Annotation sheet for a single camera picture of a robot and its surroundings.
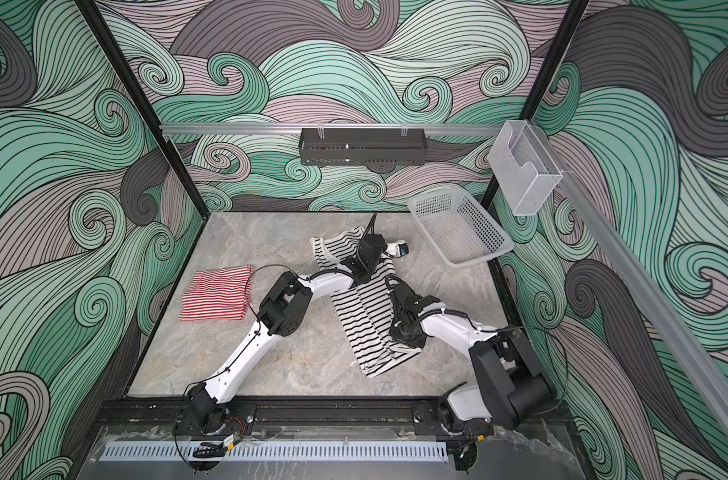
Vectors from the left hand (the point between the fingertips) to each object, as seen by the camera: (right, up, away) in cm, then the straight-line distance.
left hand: (377, 227), depth 104 cm
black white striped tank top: (-5, -26, -12) cm, 29 cm away
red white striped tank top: (-52, -22, -12) cm, 57 cm away
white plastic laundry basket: (+33, -1, +10) cm, 34 cm away
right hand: (+5, -34, -16) cm, 38 cm away
